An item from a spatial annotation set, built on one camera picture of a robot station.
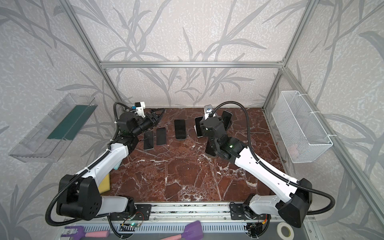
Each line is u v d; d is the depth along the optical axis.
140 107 0.72
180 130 0.96
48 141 0.64
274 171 0.42
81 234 0.69
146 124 0.70
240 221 0.71
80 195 0.41
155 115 0.70
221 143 0.51
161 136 1.01
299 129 0.64
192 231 0.68
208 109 0.58
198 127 0.98
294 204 0.37
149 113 0.70
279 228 0.69
